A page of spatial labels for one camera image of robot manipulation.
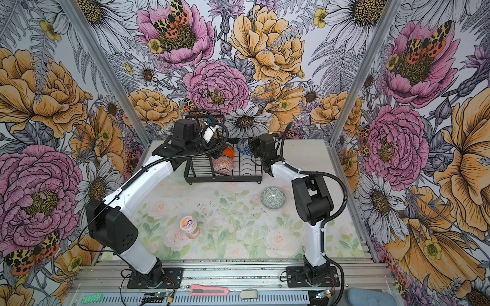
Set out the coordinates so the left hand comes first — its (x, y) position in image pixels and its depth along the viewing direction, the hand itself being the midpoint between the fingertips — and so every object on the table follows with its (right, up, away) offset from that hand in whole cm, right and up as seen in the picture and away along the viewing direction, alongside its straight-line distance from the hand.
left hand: (217, 143), depth 82 cm
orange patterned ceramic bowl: (-1, -10, +26) cm, 28 cm away
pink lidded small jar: (-11, -33, -4) cm, 35 cm away
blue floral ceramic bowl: (+11, 0, +15) cm, 18 cm away
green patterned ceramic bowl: (+25, -26, +15) cm, 39 cm away
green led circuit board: (-42, -56, -13) cm, 71 cm away
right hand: (+12, +3, +13) cm, 18 cm away
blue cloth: (+54, -55, -14) cm, 78 cm away
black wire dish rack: (+5, -9, +25) cm, 27 cm away
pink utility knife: (-5, -55, -10) cm, 56 cm away
